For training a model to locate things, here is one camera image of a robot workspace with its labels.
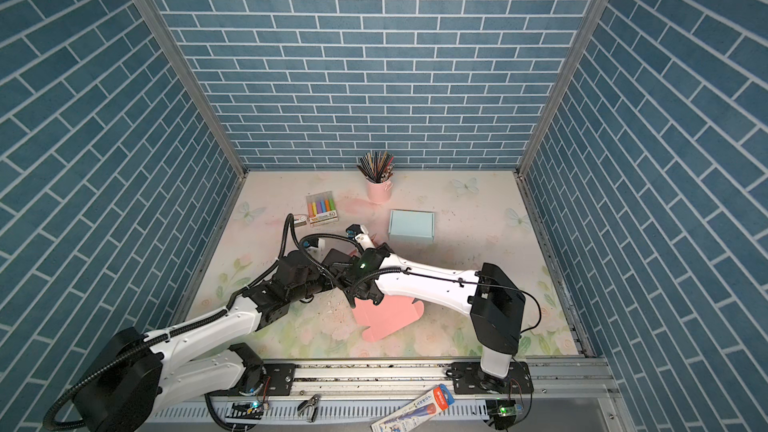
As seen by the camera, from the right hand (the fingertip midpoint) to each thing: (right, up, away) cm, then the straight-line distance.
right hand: (382, 250), depth 80 cm
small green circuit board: (-31, -37, -9) cm, 49 cm away
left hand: (-9, -6, +2) cm, 11 cm away
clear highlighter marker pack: (-24, +10, +28) cm, 38 cm away
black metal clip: (-16, -34, -11) cm, 39 cm away
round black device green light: (+29, -37, -10) cm, 48 cm away
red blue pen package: (+9, -36, -12) cm, 39 cm away
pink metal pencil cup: (-3, +16, +28) cm, 33 cm away
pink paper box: (+3, -16, -4) cm, 17 cm away
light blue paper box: (+9, +5, +19) cm, 22 cm away
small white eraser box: (-30, +5, +23) cm, 38 cm away
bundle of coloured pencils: (-3, +26, +25) cm, 36 cm away
